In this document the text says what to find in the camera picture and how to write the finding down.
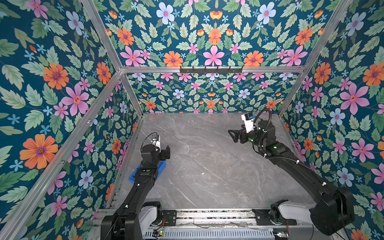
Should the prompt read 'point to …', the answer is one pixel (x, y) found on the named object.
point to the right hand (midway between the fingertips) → (236, 126)
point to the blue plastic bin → (162, 165)
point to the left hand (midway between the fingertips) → (160, 141)
